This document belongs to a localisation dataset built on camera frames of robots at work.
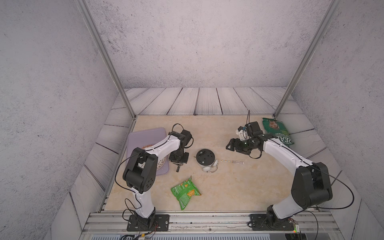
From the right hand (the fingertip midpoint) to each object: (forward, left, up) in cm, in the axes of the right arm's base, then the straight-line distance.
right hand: (231, 148), depth 86 cm
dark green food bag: (+23, -38, -12) cm, 46 cm away
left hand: (-6, +28, -8) cm, 30 cm away
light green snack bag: (-22, +26, -7) cm, 35 cm away
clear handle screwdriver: (-2, -3, -12) cm, 12 cm away
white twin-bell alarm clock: (-2, +15, -8) cm, 17 cm away
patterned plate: (-3, +42, -10) cm, 43 cm away
